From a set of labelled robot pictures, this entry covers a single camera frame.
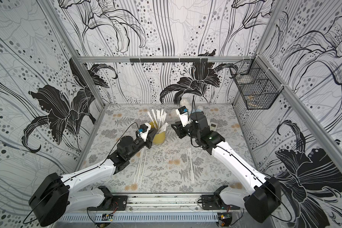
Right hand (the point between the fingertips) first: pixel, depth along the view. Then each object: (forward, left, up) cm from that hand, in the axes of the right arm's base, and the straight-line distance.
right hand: (176, 122), depth 74 cm
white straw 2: (-13, -7, -26) cm, 30 cm away
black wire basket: (+27, -51, +2) cm, 58 cm away
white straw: (-16, +23, -25) cm, 37 cm away
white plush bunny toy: (+32, -7, -16) cm, 37 cm away
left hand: (-2, +10, -6) cm, 12 cm away
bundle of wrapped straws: (+9, +12, -10) cm, 18 cm away
